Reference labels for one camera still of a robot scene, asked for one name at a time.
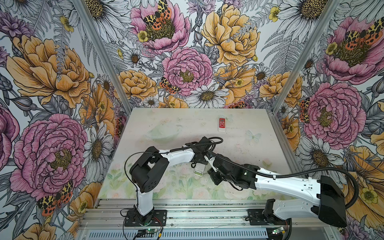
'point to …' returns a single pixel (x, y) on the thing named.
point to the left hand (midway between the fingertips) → (201, 161)
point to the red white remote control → (221, 124)
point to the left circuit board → (151, 230)
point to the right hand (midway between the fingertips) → (212, 175)
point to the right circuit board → (275, 231)
